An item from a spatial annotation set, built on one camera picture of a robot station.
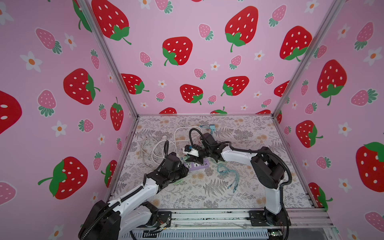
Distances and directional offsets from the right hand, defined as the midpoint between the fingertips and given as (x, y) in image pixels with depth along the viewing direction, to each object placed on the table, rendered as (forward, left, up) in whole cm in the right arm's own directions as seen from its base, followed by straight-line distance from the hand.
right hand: (186, 156), depth 88 cm
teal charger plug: (+30, -14, -7) cm, 34 cm away
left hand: (-8, -3, -2) cm, 8 cm away
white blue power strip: (-2, 0, +1) cm, 2 cm away
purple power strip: (-3, -4, -6) cm, 8 cm away
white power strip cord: (+6, +25, -6) cm, 27 cm away
